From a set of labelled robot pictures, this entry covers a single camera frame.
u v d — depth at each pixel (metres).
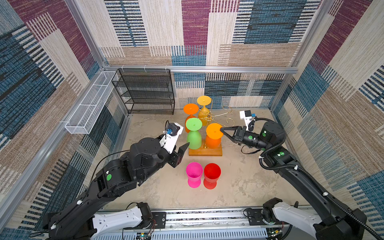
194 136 0.74
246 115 0.63
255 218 0.73
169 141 0.45
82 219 0.37
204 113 0.85
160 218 0.76
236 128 0.61
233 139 0.60
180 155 0.54
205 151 0.97
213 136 0.64
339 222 0.38
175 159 0.47
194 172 0.80
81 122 0.70
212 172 0.73
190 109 0.75
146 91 1.11
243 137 0.58
